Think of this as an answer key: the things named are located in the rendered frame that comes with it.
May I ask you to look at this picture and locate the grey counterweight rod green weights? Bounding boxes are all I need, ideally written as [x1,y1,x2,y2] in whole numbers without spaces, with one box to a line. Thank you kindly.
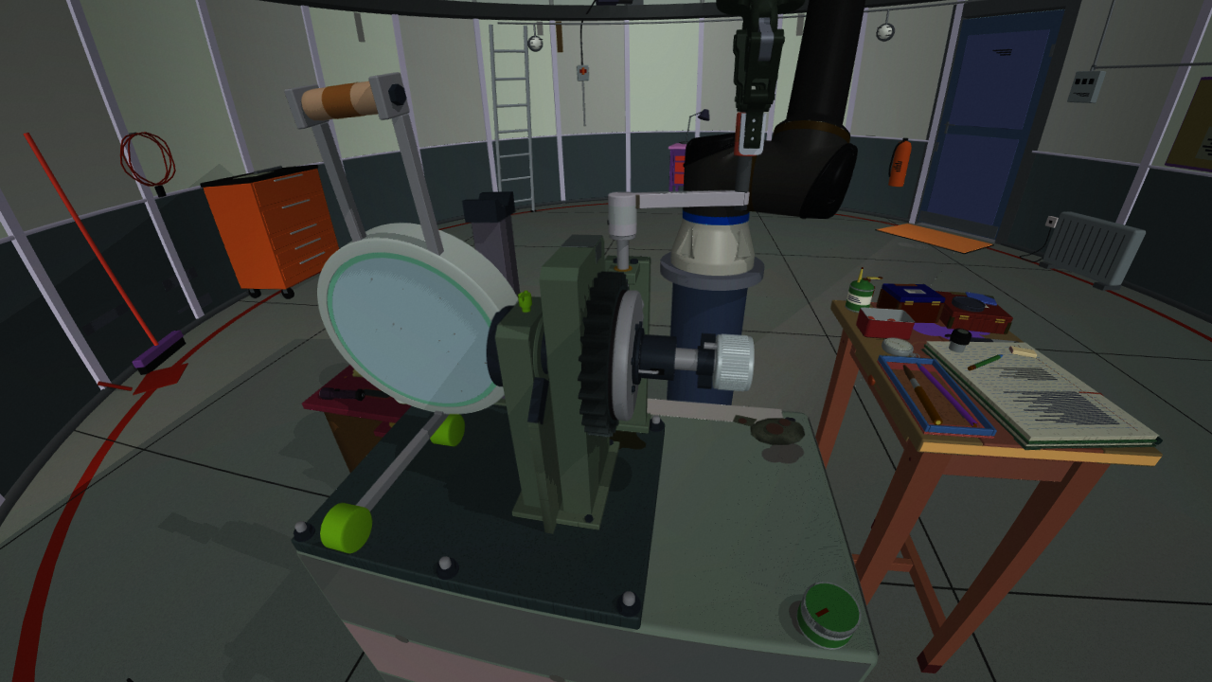
[319,411,468,556]

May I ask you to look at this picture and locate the green coelostat body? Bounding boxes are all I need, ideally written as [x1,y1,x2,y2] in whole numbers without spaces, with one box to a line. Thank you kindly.
[495,232,666,533]

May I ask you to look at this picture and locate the grey radiator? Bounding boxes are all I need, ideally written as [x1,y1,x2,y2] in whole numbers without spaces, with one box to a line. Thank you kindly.
[1040,210,1148,289]

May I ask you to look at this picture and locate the open logbook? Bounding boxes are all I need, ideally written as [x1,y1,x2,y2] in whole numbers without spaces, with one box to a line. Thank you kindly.
[922,340,1163,449]

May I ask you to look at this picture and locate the grey index disc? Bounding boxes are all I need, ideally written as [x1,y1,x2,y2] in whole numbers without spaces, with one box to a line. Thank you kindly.
[611,288,651,424]

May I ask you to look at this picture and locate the white knurled clutch knob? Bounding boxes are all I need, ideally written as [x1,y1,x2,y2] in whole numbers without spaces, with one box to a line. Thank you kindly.
[711,332,757,392]

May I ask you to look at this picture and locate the wooden table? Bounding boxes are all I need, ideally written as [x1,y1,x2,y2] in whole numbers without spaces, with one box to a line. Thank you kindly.
[815,300,1164,674]

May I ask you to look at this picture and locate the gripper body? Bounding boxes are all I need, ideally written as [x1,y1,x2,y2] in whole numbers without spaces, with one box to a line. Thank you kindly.
[733,11,788,112]

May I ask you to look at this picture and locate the purple tool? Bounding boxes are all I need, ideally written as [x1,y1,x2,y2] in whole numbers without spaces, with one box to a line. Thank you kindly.
[918,363,986,429]

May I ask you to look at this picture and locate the black gear wheel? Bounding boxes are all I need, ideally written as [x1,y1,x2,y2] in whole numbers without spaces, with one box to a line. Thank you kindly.
[579,269,628,439]

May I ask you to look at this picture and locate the red box dark lid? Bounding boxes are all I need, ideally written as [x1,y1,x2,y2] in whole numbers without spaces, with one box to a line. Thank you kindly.
[938,291,1015,335]

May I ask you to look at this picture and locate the green round tin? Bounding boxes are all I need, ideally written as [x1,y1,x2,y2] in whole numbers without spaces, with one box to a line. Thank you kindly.
[797,582,862,651]

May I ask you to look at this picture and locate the orange door mat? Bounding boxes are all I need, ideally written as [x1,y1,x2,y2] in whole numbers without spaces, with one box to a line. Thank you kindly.
[875,222,996,256]

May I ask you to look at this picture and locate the small red box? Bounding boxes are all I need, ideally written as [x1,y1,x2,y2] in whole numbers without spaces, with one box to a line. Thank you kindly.
[856,307,918,340]

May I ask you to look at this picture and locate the grey ladder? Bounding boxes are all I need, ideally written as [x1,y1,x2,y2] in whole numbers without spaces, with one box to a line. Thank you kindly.
[487,24,537,212]

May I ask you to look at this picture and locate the grey-green pier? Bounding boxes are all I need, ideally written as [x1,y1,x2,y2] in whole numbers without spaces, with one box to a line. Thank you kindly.
[292,405,882,682]

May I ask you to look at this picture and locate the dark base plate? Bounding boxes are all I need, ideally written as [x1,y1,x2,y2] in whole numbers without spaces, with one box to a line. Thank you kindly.
[292,415,666,632]

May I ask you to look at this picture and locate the dark grey box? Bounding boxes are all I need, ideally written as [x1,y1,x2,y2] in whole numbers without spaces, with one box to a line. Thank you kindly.
[462,191,519,290]

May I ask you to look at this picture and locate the grey crank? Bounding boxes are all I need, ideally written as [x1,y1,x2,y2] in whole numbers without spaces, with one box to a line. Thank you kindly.
[607,189,755,272]

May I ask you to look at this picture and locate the brown wall poster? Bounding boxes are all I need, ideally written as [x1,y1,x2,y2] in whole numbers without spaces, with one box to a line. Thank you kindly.
[1164,77,1212,174]

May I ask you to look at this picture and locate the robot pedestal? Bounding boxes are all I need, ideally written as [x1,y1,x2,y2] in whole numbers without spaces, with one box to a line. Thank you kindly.
[660,254,764,406]

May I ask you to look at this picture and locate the brown tool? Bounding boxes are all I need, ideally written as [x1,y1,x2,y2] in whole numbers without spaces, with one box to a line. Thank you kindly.
[900,364,944,426]

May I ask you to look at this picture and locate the red broom purple head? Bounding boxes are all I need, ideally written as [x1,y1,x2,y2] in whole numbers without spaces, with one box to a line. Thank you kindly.
[24,131,188,373]

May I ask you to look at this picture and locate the blue door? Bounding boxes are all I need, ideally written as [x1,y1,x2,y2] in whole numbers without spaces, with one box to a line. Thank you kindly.
[913,8,1073,240]

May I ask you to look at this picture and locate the red cable coil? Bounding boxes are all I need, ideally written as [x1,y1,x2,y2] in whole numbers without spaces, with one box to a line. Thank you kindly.
[119,131,178,197]

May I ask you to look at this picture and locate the wooden handle on grey yoke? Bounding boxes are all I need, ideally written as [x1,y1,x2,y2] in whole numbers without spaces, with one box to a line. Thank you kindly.
[286,73,447,259]

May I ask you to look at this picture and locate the red box blue lid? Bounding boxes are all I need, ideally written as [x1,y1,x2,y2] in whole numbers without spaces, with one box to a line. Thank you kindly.
[875,281,947,324]

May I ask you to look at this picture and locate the orange tool cabinet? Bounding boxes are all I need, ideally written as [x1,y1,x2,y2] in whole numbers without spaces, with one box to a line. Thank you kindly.
[200,165,341,300]

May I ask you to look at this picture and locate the dark red stool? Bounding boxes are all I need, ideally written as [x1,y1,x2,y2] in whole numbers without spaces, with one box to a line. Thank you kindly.
[301,373,410,472]

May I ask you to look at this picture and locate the dark round dish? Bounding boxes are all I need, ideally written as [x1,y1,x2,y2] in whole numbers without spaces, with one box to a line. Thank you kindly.
[750,416,807,447]

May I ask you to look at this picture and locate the white crank rest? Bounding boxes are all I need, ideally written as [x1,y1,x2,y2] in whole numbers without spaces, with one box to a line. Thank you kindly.
[647,397,758,424]

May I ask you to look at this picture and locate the blue tray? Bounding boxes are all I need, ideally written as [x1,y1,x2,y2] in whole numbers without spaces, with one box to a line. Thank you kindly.
[878,354,998,438]

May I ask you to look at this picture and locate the round white-rimmed mirror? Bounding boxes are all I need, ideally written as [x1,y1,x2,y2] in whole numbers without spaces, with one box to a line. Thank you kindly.
[316,223,524,417]

